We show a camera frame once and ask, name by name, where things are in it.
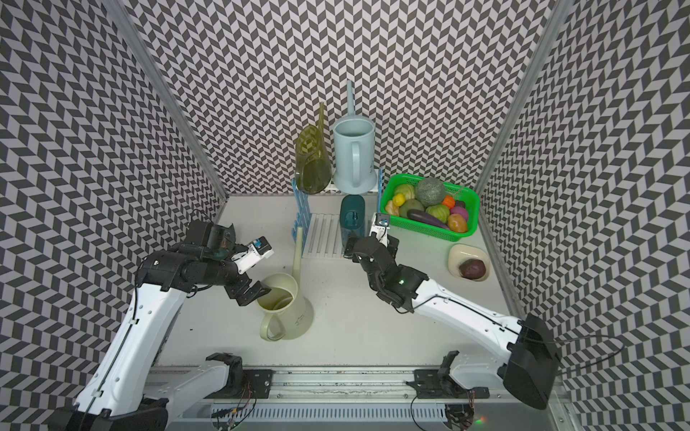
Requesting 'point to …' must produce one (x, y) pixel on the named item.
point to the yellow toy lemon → (399, 199)
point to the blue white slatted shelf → (321, 232)
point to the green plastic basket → (459, 198)
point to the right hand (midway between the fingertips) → (366, 238)
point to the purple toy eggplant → (426, 217)
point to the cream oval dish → (458, 253)
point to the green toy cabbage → (440, 211)
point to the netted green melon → (430, 191)
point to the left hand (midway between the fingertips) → (254, 278)
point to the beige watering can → (287, 312)
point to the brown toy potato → (456, 224)
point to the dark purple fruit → (473, 268)
